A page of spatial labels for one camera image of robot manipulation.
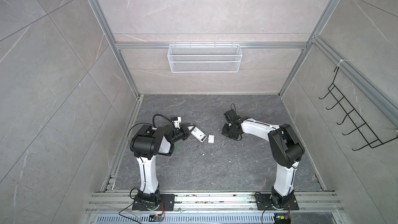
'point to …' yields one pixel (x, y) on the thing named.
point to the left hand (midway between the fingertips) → (196, 123)
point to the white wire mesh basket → (204, 58)
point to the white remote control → (198, 134)
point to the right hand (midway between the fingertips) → (223, 132)
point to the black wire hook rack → (360, 124)
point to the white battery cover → (211, 138)
